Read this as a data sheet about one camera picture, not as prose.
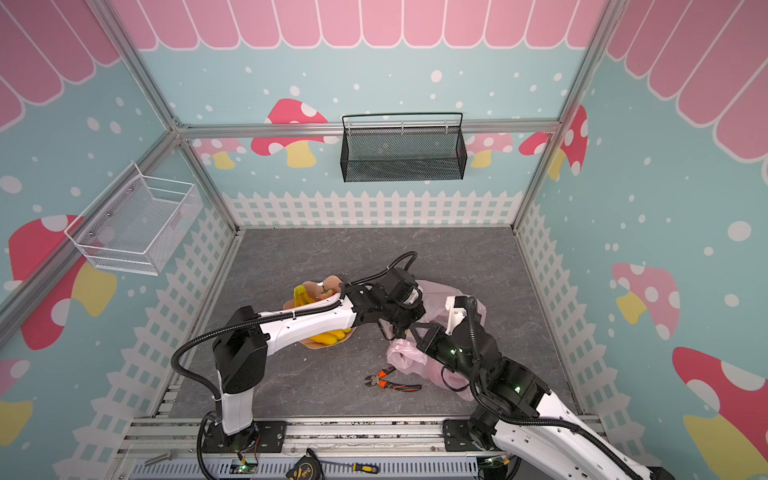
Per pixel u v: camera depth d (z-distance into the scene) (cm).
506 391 48
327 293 95
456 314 62
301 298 90
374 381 81
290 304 91
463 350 49
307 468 68
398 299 67
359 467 70
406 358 62
